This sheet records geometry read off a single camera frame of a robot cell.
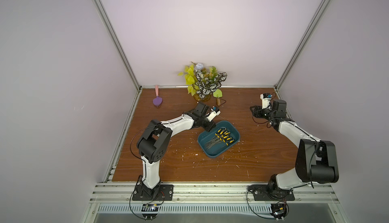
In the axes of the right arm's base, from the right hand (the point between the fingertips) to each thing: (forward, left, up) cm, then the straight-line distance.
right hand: (256, 104), depth 90 cm
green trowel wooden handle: (+20, +22, -13) cm, 32 cm away
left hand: (-10, +24, -8) cm, 27 cm away
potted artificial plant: (+7, +33, +12) cm, 36 cm away
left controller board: (-54, +58, -17) cm, 81 cm away
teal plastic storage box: (-16, +20, -12) cm, 28 cm away
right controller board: (-51, -4, -16) cm, 54 cm away
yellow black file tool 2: (-20, +18, -13) cm, 30 cm away
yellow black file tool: (-18, +20, -14) cm, 30 cm away
